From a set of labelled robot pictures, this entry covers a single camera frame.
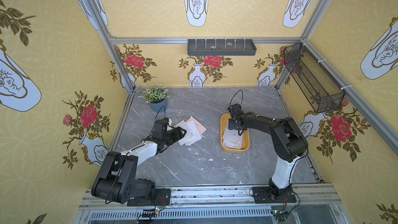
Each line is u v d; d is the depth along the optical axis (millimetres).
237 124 730
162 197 731
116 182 424
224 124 978
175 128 798
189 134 928
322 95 838
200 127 971
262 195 744
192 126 978
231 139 922
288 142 505
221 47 925
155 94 929
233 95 1174
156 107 1120
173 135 811
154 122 717
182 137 813
